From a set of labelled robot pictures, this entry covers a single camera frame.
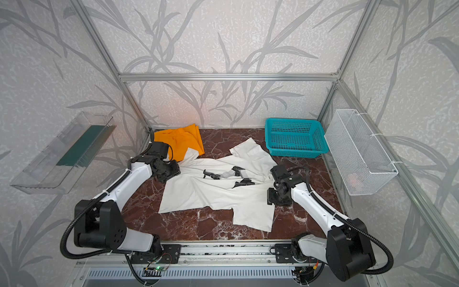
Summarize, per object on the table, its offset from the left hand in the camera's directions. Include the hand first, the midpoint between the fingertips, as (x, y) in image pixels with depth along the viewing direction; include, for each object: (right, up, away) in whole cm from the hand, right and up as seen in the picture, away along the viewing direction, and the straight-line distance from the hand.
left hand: (180, 166), depth 88 cm
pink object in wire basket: (+77, -4, -15) cm, 78 cm away
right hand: (+45, -13, -4) cm, 47 cm away
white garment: (+29, -10, +7) cm, 31 cm away
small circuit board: (-3, -39, -17) cm, 43 cm away
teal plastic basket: (+66, +15, +28) cm, 73 cm away
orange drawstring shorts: (-9, +13, +24) cm, 28 cm away
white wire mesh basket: (+72, +3, -27) cm, 77 cm away
